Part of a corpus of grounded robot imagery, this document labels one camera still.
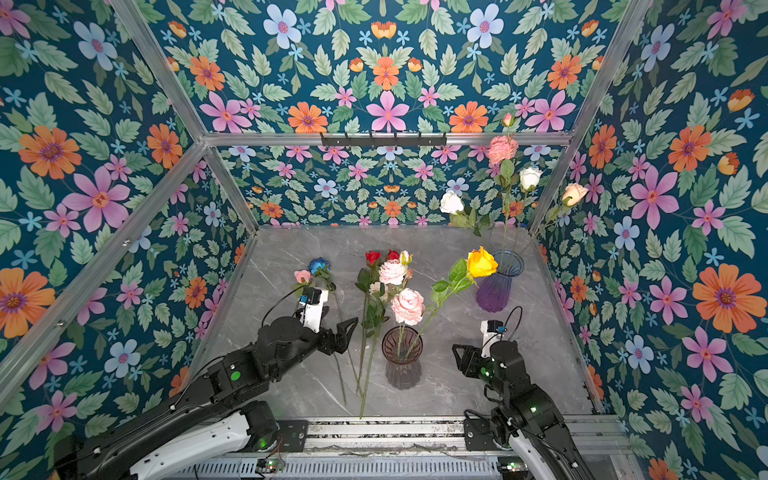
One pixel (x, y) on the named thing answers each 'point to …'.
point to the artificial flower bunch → (375, 284)
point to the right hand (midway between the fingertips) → (457, 348)
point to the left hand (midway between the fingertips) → (347, 311)
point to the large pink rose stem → (408, 308)
